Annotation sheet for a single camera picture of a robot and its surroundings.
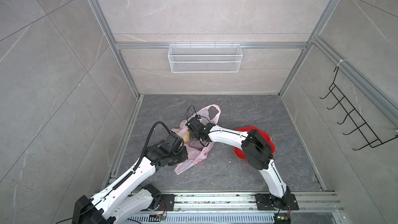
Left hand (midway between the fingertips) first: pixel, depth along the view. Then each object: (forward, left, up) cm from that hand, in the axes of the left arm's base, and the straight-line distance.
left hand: (187, 152), depth 78 cm
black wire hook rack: (-1, -74, +22) cm, 77 cm away
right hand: (+16, -3, -10) cm, 19 cm away
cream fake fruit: (+12, +1, -7) cm, 14 cm away
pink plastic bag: (+1, -5, -2) cm, 6 cm away
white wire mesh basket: (+57, -11, +18) cm, 60 cm away
